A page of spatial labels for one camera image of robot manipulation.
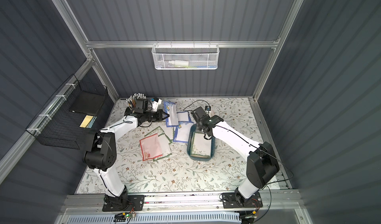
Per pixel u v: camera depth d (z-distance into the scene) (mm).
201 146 945
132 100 940
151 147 934
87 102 833
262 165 430
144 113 759
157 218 771
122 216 697
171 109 977
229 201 734
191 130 963
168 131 1020
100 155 501
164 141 967
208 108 754
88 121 754
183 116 1075
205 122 612
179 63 889
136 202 741
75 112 758
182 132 996
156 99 868
